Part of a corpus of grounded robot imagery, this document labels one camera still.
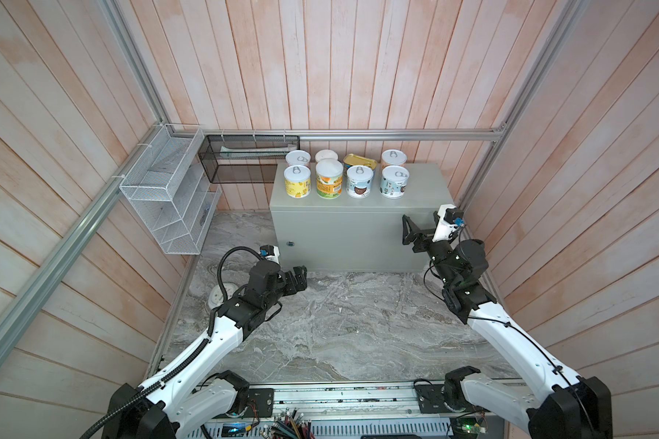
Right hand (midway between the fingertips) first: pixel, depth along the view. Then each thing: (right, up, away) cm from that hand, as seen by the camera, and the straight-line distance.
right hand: (419, 214), depth 72 cm
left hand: (-35, -18, +8) cm, 40 cm away
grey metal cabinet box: (-17, -5, +13) cm, 22 cm away
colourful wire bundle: (-35, -48, -13) cm, 61 cm away
